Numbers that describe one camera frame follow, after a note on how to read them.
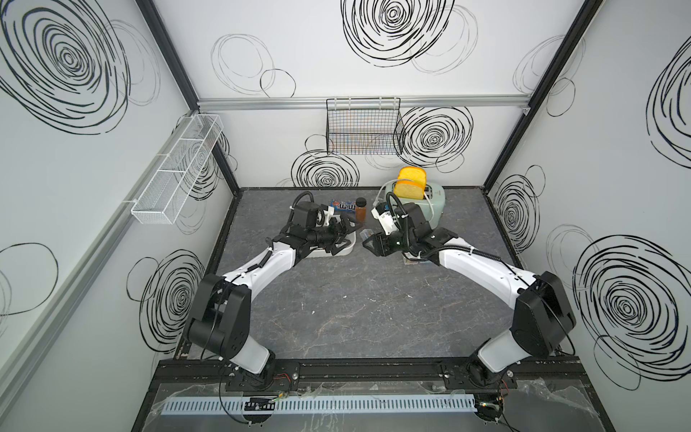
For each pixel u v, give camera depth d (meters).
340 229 0.75
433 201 0.96
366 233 0.74
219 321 0.44
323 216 0.75
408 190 0.92
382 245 0.72
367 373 0.75
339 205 1.12
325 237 0.74
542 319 0.43
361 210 1.03
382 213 0.74
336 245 0.80
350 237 0.99
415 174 0.96
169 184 0.75
